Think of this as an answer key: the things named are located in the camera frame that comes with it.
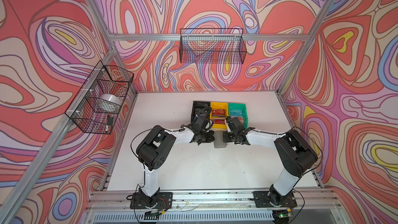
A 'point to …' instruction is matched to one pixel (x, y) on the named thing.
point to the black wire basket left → (97, 107)
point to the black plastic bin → (197, 106)
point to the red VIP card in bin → (218, 112)
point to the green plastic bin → (240, 110)
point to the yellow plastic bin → (219, 121)
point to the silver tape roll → (111, 98)
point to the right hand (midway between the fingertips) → (225, 138)
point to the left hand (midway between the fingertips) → (216, 138)
